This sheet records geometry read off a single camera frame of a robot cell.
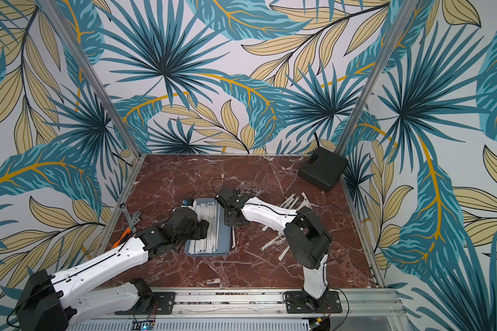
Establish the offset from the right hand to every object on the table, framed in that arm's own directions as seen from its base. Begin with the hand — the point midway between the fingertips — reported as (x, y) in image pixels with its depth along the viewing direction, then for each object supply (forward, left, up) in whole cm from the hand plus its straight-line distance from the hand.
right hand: (233, 220), depth 89 cm
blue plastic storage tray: (-2, +4, -4) cm, 6 cm away
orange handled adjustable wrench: (+3, +44, -3) cm, 44 cm away
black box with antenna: (+32, -49, -3) cm, 58 cm away
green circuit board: (-36, +31, -7) cm, 48 cm away
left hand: (-6, +13, +6) cm, 15 cm away
